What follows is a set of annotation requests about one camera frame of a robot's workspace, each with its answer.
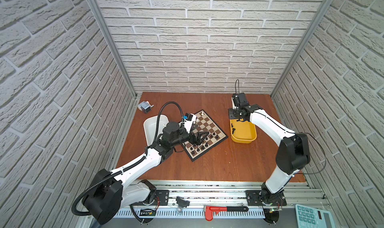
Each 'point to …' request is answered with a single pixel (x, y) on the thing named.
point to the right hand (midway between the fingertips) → (233, 111)
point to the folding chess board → (216, 136)
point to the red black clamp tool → (209, 210)
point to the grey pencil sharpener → (145, 106)
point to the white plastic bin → (150, 126)
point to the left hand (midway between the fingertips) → (203, 128)
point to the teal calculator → (310, 217)
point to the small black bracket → (182, 202)
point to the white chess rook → (202, 113)
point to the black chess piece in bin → (233, 129)
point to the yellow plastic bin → (245, 131)
